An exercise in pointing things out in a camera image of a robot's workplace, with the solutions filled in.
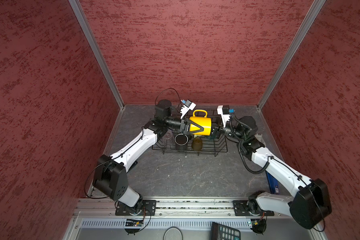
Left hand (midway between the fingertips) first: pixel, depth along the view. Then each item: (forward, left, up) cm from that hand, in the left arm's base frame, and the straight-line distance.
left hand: (201, 130), depth 65 cm
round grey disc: (-36, +12, -33) cm, 50 cm away
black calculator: (-35, -9, -31) cm, 48 cm away
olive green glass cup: (+8, 0, -26) cm, 27 cm away
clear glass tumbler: (+10, +18, -23) cm, 31 cm away
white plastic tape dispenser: (+17, -44, -31) cm, 57 cm away
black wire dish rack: (+11, -10, -33) cm, 36 cm away
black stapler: (-3, +39, -33) cm, 51 cm away
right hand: (+4, 0, -1) cm, 4 cm away
